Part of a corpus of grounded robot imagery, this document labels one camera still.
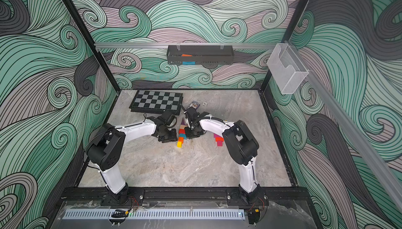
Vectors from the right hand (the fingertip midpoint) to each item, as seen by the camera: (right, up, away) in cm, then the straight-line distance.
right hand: (191, 135), depth 93 cm
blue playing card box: (+2, +19, +17) cm, 26 cm away
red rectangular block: (-6, +2, +4) cm, 7 cm away
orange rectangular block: (+17, -2, 0) cm, 18 cm away
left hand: (-9, -1, -1) cm, 9 cm away
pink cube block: (+18, -4, -1) cm, 18 cm away
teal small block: (-4, +2, -9) cm, 10 cm away
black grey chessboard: (-25, +21, +15) cm, 36 cm away
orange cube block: (-6, -2, -1) cm, 6 cm away
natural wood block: (-6, +5, +5) cm, 9 cm away
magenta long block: (+11, +8, -33) cm, 36 cm away
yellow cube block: (-7, -4, -3) cm, 9 cm away
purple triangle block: (-6, +8, +5) cm, 11 cm away
